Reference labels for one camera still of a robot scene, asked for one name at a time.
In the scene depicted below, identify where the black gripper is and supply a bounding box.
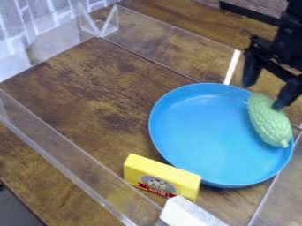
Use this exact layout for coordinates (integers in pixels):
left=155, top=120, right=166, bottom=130
left=242, top=12, right=302, bottom=110

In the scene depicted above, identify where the green bumpy gourd toy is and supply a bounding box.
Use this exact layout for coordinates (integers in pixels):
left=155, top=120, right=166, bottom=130
left=247, top=93, right=291, bottom=148

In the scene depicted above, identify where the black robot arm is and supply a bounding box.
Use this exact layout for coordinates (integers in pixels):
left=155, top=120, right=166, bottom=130
left=242, top=0, right=302, bottom=110

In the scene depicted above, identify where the blue round plate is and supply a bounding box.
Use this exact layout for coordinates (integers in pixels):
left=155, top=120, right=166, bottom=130
left=148, top=83, right=294, bottom=188

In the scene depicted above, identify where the yellow butter box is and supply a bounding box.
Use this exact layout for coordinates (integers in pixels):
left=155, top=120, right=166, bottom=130
left=124, top=154, right=200, bottom=201

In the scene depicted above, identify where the clear acrylic enclosure wall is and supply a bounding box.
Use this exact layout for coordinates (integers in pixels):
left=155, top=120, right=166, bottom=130
left=0, top=4, right=302, bottom=226

